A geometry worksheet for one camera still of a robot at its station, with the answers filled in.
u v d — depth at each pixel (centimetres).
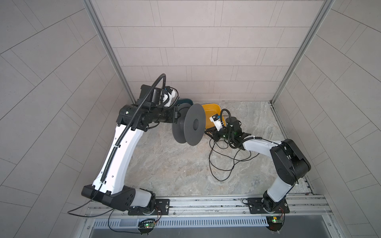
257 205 71
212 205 72
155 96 47
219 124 78
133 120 39
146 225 64
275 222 68
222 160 87
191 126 65
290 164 46
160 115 52
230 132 71
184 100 111
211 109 112
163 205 71
